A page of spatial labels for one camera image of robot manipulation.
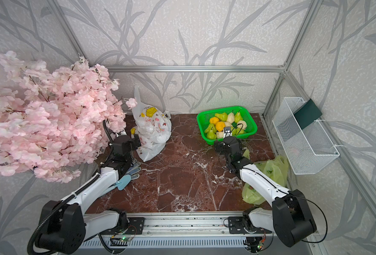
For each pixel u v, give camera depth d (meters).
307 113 0.74
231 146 0.62
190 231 0.72
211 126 1.05
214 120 1.09
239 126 1.08
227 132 0.72
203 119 1.12
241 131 1.03
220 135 1.02
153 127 0.95
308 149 0.60
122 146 0.62
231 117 1.11
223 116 1.08
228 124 1.07
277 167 0.73
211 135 1.02
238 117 1.12
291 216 0.41
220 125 1.02
